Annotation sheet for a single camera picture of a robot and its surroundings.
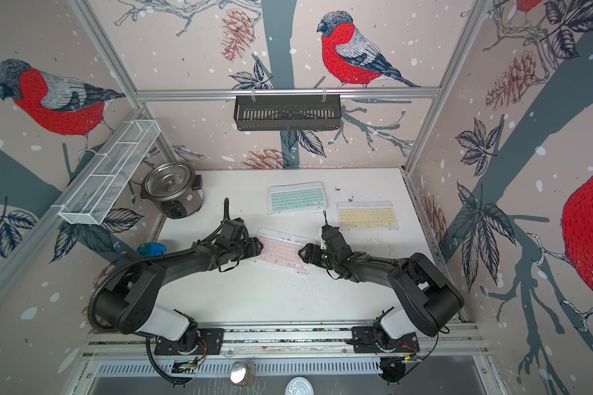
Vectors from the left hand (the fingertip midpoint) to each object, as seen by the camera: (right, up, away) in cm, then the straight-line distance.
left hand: (262, 243), depth 92 cm
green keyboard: (+14, +17, +15) cm, 27 cm away
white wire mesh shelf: (-47, +19, -20) cm, 54 cm away
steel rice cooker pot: (-33, +21, -2) cm, 39 cm away
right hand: (+17, -3, -3) cm, 17 cm away
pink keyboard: (+8, -2, +1) cm, 8 cm away
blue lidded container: (-37, 0, -8) cm, 38 cm away
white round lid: (+15, -30, -30) cm, 45 cm away
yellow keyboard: (+43, +9, +11) cm, 46 cm away
